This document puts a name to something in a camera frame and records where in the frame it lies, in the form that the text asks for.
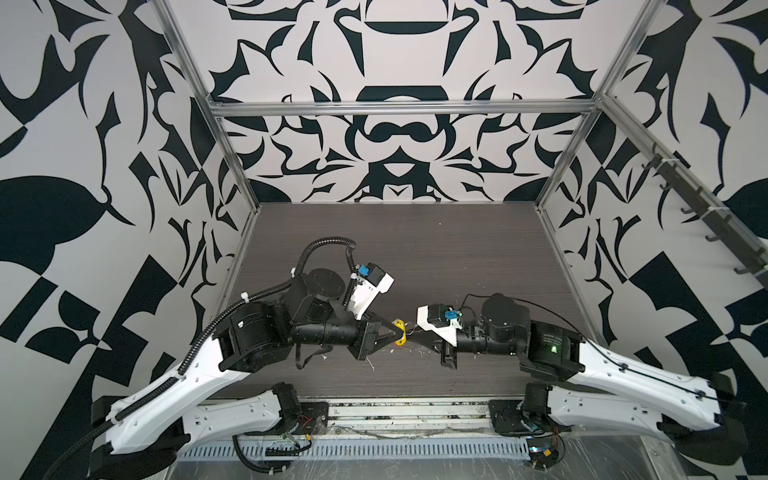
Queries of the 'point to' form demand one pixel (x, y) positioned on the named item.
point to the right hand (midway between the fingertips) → (407, 334)
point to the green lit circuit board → (541, 452)
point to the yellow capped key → (400, 324)
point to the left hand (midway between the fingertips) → (404, 328)
